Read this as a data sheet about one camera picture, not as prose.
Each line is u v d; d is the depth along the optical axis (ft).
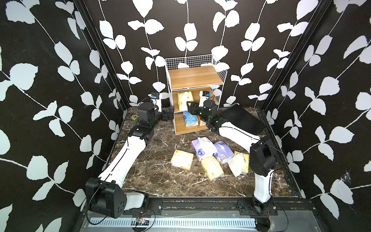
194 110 2.51
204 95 2.47
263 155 1.64
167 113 2.23
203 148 2.97
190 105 2.61
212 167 2.80
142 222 2.31
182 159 2.89
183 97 2.81
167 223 2.30
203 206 2.46
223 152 2.91
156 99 2.09
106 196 1.26
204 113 2.31
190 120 3.49
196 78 3.09
